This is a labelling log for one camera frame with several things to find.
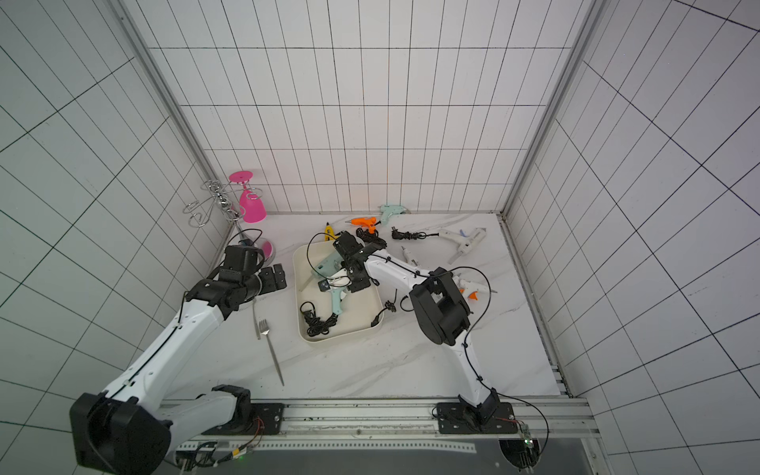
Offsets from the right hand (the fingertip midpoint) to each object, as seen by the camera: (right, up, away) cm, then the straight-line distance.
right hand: (342, 274), depth 96 cm
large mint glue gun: (0, +1, -12) cm, 13 cm away
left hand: (-20, 0, -14) cm, 24 cm away
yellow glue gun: (-7, +14, +15) cm, 22 cm away
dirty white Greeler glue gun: (+44, +11, +12) cm, 47 cm away
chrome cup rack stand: (-33, +24, -10) cm, 42 cm away
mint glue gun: (-7, -14, -9) cm, 18 cm away
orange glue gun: (+8, +18, +18) cm, 27 cm away
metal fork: (-23, -16, -8) cm, 29 cm away
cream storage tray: (-4, -10, -4) cm, 12 cm away
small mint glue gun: (+16, +24, +25) cm, 38 cm away
